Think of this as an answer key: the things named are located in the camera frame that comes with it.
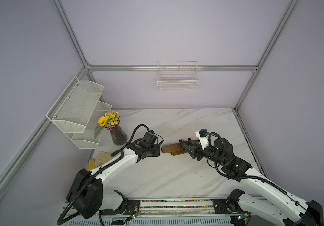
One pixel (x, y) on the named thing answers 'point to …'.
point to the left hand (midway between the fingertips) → (156, 151)
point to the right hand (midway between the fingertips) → (189, 145)
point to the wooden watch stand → (173, 149)
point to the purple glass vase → (118, 136)
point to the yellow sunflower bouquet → (109, 120)
